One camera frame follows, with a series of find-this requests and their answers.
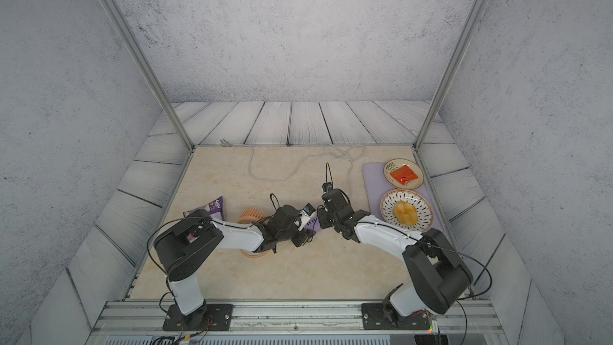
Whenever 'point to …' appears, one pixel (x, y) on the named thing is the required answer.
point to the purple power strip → (314, 224)
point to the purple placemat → (376, 188)
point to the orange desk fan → (251, 216)
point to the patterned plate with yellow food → (407, 209)
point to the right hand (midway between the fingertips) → (323, 212)
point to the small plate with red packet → (403, 174)
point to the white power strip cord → (350, 158)
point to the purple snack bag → (215, 208)
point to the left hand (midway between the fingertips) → (314, 230)
